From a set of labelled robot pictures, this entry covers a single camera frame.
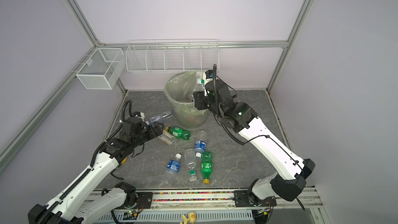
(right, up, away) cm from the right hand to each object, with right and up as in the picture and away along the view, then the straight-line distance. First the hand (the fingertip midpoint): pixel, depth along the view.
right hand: (199, 94), depth 65 cm
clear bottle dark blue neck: (-29, -14, +38) cm, 50 cm away
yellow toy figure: (-3, -54, +2) cm, 54 cm away
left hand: (-22, -17, +13) cm, 31 cm away
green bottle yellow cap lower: (+3, -36, +14) cm, 39 cm away
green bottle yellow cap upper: (-14, -21, +27) cm, 37 cm away
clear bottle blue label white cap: (-14, -38, +14) cm, 43 cm away
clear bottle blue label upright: (0, -27, +22) cm, 34 cm away
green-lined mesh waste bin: (-13, +5, +25) cm, 28 cm away
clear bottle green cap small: (-6, -35, +21) cm, 41 cm away
